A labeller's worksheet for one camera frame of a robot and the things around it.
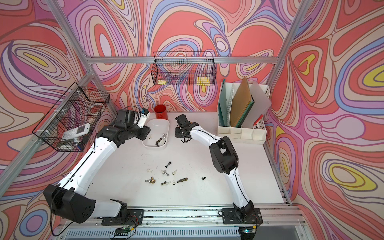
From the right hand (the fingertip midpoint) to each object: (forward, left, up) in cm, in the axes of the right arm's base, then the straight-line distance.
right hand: (180, 137), depth 100 cm
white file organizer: (+2, -54, -3) cm, 54 cm away
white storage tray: (+3, +16, -4) cm, 16 cm away
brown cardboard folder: (+21, -43, +11) cm, 49 cm away
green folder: (+12, -31, +3) cm, 33 cm away
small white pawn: (-22, +19, -4) cm, 29 cm away
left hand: (-8, +16, +20) cm, 27 cm away
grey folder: (+5, -50, +22) cm, 55 cm away
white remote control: (-15, +42, +29) cm, 53 cm away
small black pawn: (-27, -14, -5) cm, 31 cm away
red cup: (+19, +14, +6) cm, 25 cm away
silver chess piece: (-24, +9, -3) cm, 25 cm away
